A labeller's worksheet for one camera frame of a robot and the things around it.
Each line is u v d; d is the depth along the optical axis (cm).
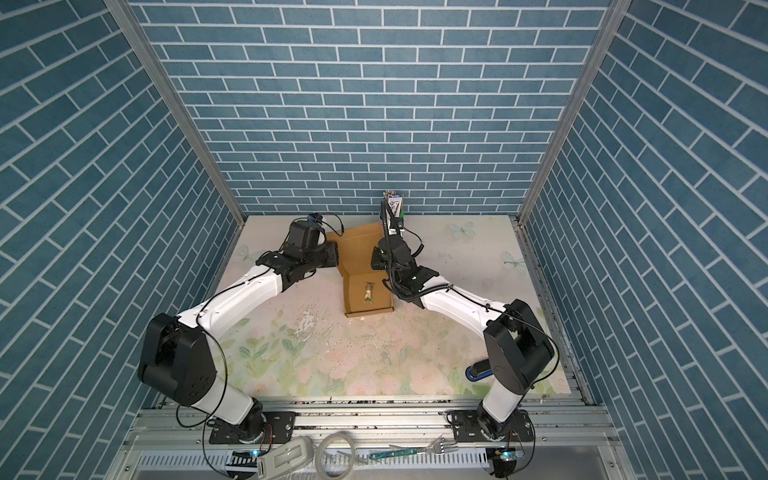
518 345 46
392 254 63
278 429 73
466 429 73
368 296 96
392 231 75
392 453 70
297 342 89
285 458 68
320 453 68
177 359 42
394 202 102
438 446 71
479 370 79
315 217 77
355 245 88
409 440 73
